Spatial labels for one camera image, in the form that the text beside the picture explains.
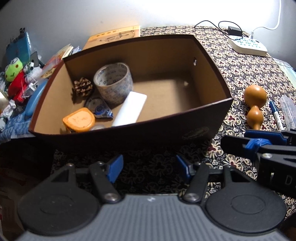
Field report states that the blue marker pen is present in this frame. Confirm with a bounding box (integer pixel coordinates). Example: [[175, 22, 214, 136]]
[[269, 100, 284, 131]]

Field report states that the clear plastic case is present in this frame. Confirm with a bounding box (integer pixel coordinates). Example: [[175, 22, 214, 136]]
[[280, 95, 296, 130]]

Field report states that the brown wooden gourd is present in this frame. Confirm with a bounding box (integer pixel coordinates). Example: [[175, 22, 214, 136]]
[[244, 85, 267, 130]]

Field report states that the white blue cream tube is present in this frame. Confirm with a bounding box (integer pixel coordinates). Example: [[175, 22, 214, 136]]
[[112, 91, 147, 126]]

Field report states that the patterned floral table cloth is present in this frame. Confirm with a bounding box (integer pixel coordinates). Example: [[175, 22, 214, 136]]
[[139, 25, 296, 218]]

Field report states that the small clear tape roll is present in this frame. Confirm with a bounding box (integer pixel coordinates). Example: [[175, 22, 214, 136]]
[[90, 123, 105, 131]]

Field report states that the orange tape measure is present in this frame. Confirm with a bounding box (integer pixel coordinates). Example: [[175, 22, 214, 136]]
[[62, 108, 95, 133]]

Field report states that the blue correction tape dispenser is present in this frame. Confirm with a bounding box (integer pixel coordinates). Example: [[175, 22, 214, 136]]
[[84, 95, 113, 119]]

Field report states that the light blue bed sheet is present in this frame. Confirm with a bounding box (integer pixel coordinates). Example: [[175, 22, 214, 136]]
[[274, 58, 296, 88]]

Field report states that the brown cardboard box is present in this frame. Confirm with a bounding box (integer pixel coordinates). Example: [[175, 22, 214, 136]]
[[29, 35, 233, 149]]

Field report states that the pine cone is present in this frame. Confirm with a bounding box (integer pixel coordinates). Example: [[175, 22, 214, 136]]
[[72, 77, 93, 97]]

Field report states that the blue checkered cloth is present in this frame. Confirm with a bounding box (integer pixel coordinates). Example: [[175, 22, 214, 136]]
[[1, 112, 34, 143]]

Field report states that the white power strip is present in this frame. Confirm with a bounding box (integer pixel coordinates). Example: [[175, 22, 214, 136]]
[[228, 37, 267, 57]]

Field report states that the blue glasses case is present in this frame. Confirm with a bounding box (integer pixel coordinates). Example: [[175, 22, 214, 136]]
[[25, 79, 48, 118]]

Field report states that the black power adapter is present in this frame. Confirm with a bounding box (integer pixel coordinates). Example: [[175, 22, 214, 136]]
[[227, 26, 243, 37]]

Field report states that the crumpled white paper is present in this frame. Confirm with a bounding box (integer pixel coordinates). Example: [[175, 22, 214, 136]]
[[1, 99, 16, 120]]

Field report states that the stack of books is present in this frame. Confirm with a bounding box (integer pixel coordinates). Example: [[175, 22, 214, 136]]
[[40, 44, 82, 78]]

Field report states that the white panda toy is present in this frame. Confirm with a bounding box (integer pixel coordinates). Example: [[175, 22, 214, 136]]
[[23, 62, 42, 84]]

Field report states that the green frog plush toy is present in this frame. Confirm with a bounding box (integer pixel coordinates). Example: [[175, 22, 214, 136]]
[[4, 57, 27, 104]]

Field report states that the yellow calligraphy book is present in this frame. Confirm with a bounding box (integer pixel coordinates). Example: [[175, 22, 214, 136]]
[[82, 25, 140, 50]]

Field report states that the blue clipped folder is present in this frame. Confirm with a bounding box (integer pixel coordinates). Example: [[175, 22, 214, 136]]
[[5, 28, 31, 65]]

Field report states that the white power cable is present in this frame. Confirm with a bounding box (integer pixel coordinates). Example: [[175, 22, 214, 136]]
[[249, 0, 283, 40]]

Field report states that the black cable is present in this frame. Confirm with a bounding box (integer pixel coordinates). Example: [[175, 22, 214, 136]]
[[194, 19, 250, 39]]

